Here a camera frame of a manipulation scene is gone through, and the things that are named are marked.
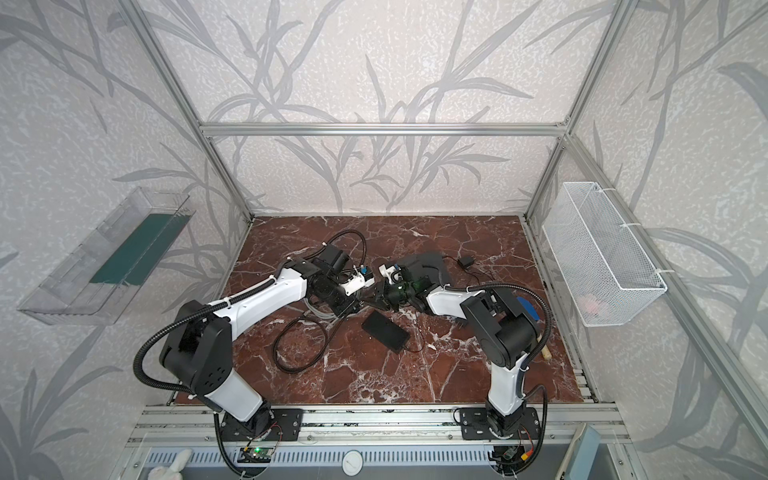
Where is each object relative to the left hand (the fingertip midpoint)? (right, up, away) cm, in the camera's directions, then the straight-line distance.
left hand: (360, 298), depth 86 cm
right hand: (+1, +2, 0) cm, 2 cm away
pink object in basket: (+59, +1, -14) cm, 60 cm away
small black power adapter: (+35, +10, +19) cm, 41 cm away
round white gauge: (+1, -35, -17) cm, 39 cm away
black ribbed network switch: (+7, -11, +3) cm, 13 cm away
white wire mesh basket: (+55, +10, -25) cm, 61 cm away
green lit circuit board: (-23, -35, -15) cm, 45 cm away
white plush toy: (-39, -35, -21) cm, 56 cm away
